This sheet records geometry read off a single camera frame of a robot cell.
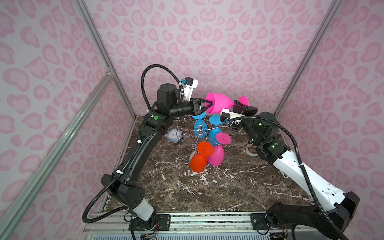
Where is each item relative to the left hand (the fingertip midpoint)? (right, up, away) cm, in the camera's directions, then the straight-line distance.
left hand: (212, 101), depth 60 cm
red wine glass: (-5, -26, +8) cm, 28 cm away
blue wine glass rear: (-5, -11, +10) cm, 15 cm away
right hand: (+12, +2, +3) cm, 12 cm away
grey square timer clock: (-22, -16, +42) cm, 50 cm away
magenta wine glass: (+4, -26, +14) cm, 29 cm away
